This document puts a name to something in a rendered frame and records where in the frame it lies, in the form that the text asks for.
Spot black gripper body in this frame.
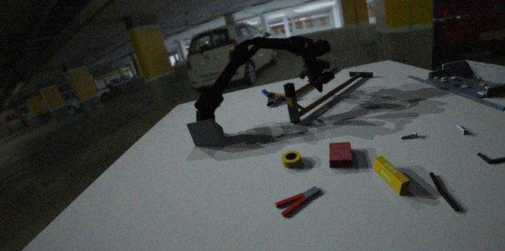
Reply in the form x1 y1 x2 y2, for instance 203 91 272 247
299 60 334 84

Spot yellow spirit level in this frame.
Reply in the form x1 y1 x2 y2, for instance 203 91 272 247
373 156 410 195

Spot red rectangular block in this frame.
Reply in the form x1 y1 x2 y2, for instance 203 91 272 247
329 142 353 168

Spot red-handled pliers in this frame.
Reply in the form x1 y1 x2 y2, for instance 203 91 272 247
275 186 320 217

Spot yellow tape roll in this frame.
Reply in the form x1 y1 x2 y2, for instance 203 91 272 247
281 151 302 169

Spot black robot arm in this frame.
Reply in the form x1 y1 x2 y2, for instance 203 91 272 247
194 36 331 122

